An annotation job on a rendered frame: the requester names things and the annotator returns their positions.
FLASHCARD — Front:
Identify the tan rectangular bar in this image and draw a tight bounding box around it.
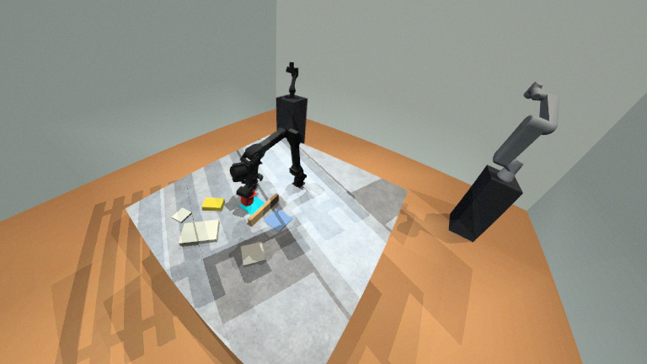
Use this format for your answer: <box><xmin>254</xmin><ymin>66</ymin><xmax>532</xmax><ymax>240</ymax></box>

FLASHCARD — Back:
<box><xmin>248</xmin><ymin>194</ymin><xmax>280</xmax><ymax>227</ymax></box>

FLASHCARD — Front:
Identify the yellow block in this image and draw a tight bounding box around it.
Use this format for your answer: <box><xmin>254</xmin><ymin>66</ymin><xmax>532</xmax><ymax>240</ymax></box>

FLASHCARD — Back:
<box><xmin>201</xmin><ymin>198</ymin><xmax>225</xmax><ymax>211</ymax></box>

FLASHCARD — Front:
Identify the dark red cup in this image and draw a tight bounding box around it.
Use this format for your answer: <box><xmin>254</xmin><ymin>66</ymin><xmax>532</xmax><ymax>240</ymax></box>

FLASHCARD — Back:
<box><xmin>241</xmin><ymin>192</ymin><xmax>255</xmax><ymax>206</ymax></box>

